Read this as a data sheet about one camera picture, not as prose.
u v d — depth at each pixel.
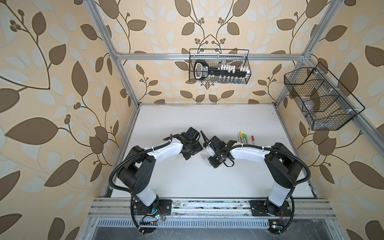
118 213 0.75
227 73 0.83
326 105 0.72
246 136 1.02
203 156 0.92
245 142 0.99
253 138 1.02
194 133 0.72
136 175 0.45
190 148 0.70
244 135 1.02
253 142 0.99
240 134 1.02
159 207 0.74
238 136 1.02
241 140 0.99
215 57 0.91
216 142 0.72
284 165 0.47
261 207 0.73
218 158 0.68
